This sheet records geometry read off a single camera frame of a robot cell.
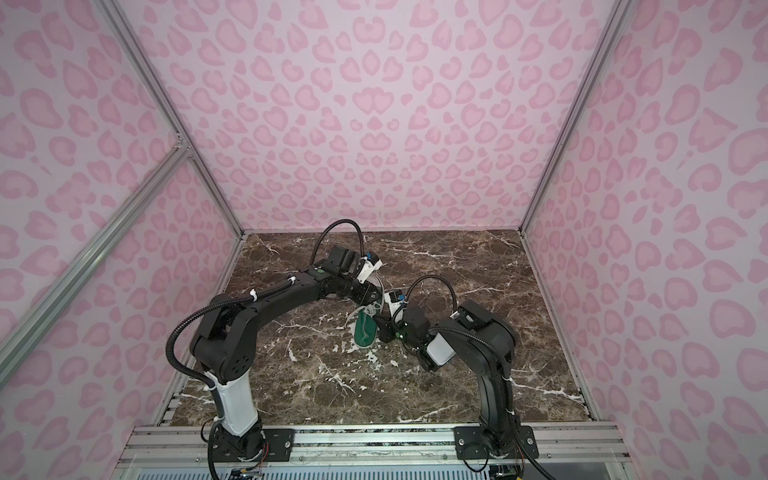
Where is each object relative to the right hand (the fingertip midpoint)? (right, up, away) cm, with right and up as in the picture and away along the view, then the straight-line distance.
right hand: (375, 316), depth 92 cm
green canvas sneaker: (-3, -3, -3) cm, 5 cm away
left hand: (+1, +9, -1) cm, 9 cm away
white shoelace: (-1, +2, +1) cm, 3 cm away
